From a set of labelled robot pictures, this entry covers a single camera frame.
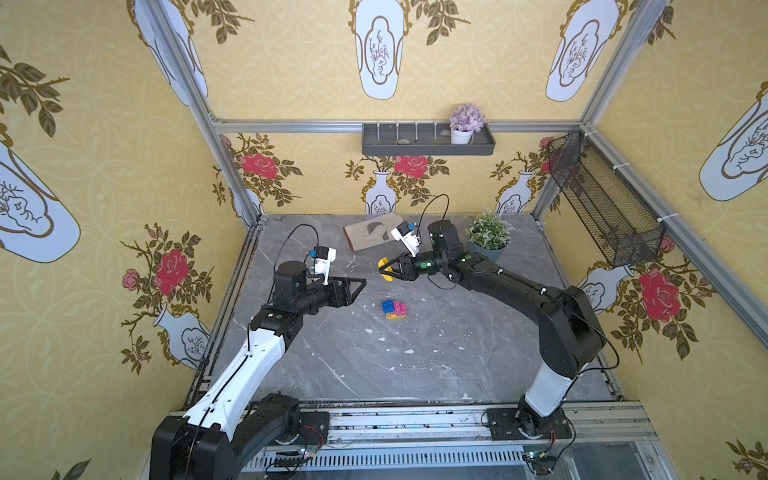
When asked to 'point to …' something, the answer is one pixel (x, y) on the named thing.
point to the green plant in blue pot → (489, 236)
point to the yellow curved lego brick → (381, 262)
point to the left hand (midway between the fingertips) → (360, 283)
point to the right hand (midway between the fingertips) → (382, 275)
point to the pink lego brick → (400, 309)
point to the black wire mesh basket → (624, 227)
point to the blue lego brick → (388, 306)
